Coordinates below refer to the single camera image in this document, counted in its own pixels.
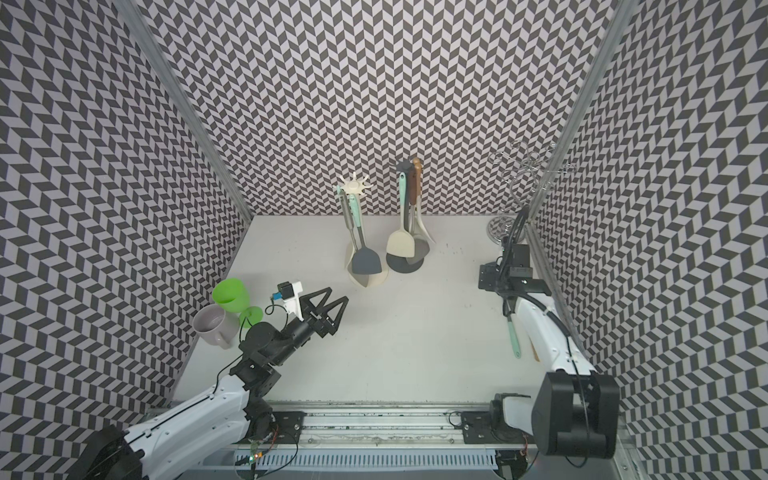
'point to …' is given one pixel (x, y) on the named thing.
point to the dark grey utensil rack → (400, 264)
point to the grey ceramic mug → (215, 325)
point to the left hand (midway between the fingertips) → (340, 297)
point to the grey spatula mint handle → (514, 341)
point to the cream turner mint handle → (401, 243)
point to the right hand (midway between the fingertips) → (497, 280)
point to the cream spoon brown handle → (416, 196)
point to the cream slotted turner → (352, 249)
